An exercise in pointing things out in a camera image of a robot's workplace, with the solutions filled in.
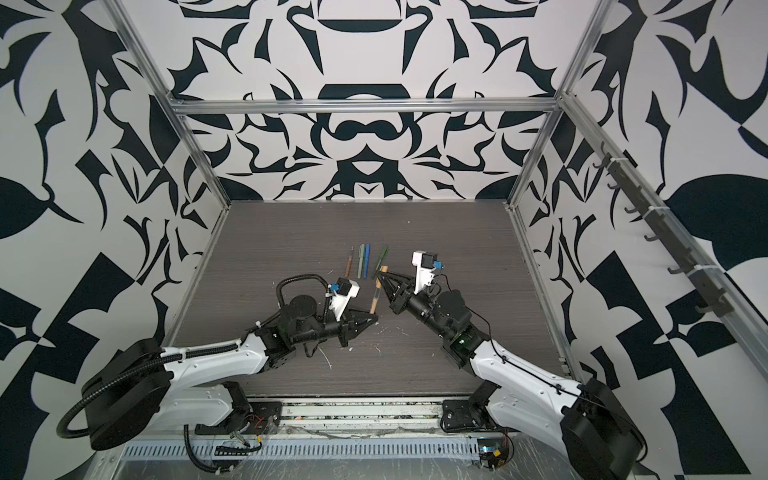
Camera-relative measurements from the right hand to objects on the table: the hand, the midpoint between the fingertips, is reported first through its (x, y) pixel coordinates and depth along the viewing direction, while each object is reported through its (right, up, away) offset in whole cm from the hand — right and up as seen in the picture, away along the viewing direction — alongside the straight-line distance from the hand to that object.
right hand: (380, 276), depth 69 cm
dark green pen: (-1, 0, +32) cm, 32 cm away
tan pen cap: (+1, +2, +1) cm, 2 cm away
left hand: (0, -9, +4) cm, 10 cm away
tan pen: (-1, -6, +3) cm, 7 cm away
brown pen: (-11, -3, +30) cm, 32 cm away
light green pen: (-7, +3, +36) cm, 36 cm away
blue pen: (-5, +1, +33) cm, 33 cm away
